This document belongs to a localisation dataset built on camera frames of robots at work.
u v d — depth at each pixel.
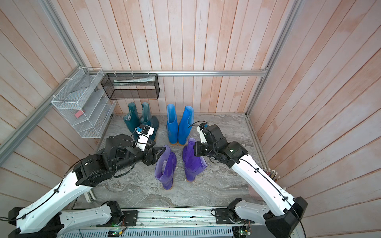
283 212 0.38
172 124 0.81
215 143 0.51
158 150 0.54
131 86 1.07
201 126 0.64
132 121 0.84
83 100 0.78
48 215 0.39
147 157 0.52
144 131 0.50
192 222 0.73
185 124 0.91
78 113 0.82
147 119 0.92
